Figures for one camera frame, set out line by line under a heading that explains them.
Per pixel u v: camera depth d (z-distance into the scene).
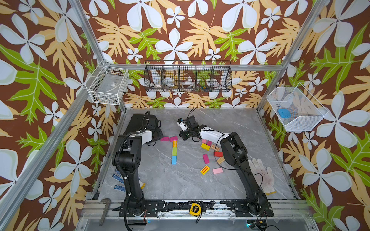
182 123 0.94
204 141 0.98
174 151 0.95
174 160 0.91
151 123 0.82
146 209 0.73
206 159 0.93
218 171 0.87
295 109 0.83
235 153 0.61
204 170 0.86
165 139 1.01
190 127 0.84
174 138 1.04
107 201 0.76
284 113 0.82
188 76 0.97
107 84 0.86
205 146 0.96
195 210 0.72
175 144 0.98
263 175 0.86
